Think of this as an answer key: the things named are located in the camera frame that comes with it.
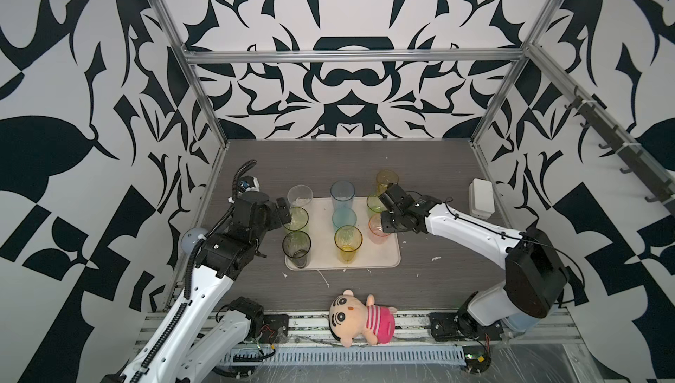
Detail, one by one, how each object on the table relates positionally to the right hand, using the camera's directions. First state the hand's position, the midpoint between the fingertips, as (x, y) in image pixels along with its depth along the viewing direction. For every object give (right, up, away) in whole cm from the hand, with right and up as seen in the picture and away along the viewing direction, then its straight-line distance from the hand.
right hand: (387, 218), depth 88 cm
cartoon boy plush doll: (-13, -22, -18) cm, 32 cm away
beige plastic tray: (-21, -12, -1) cm, 24 cm away
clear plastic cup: (-29, +8, -1) cm, 30 cm away
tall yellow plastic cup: (-13, -6, -5) cm, 15 cm away
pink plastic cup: (-4, -4, -4) cm, 7 cm away
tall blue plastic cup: (-15, +8, -1) cm, 17 cm away
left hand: (-36, +7, -14) cm, 39 cm away
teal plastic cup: (-14, 0, +4) cm, 15 cm away
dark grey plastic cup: (-30, -9, -1) cm, 31 cm away
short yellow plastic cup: (+1, +12, +14) cm, 19 cm away
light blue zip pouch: (+34, -25, -14) cm, 45 cm away
